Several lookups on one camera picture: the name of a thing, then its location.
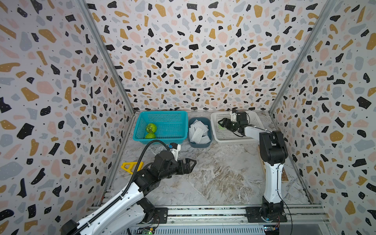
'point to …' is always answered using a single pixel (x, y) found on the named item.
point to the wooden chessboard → (284, 177)
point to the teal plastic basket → (172, 126)
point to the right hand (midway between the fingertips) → (222, 122)
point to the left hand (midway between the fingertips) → (192, 162)
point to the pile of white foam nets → (198, 132)
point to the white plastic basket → (221, 135)
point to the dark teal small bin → (207, 121)
